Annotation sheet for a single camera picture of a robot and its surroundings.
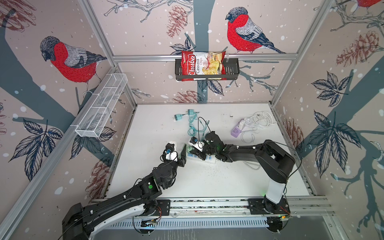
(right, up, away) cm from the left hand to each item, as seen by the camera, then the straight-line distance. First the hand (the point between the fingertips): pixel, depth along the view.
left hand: (179, 145), depth 72 cm
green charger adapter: (+4, -5, +15) cm, 16 cm away
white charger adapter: (+44, +11, +29) cm, 53 cm away
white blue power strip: (+16, -11, +17) cm, 26 cm away
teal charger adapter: (-5, +14, +39) cm, 42 cm away
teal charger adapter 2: (+3, +18, +42) cm, 46 cm away
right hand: (+5, -8, +17) cm, 19 cm away
